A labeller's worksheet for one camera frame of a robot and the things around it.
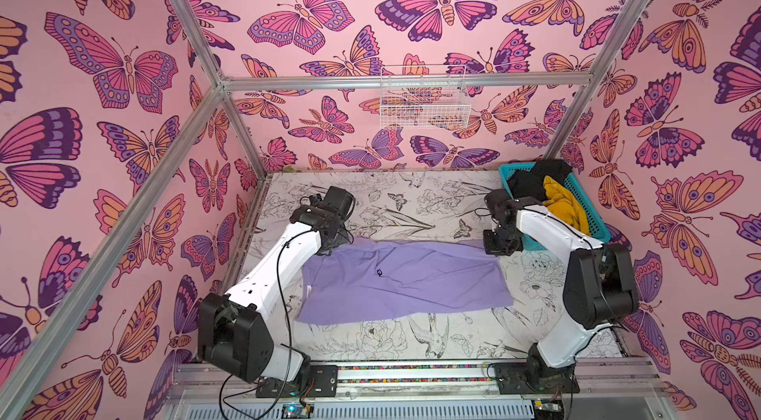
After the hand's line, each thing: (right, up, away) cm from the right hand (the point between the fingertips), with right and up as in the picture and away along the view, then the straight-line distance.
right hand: (491, 251), depth 90 cm
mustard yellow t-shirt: (+25, +14, +6) cm, 30 cm away
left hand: (-46, +6, -7) cm, 47 cm away
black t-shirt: (+19, +21, +15) cm, 32 cm away
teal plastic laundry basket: (+34, +8, +3) cm, 35 cm away
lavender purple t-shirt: (-33, -8, 0) cm, 34 cm away
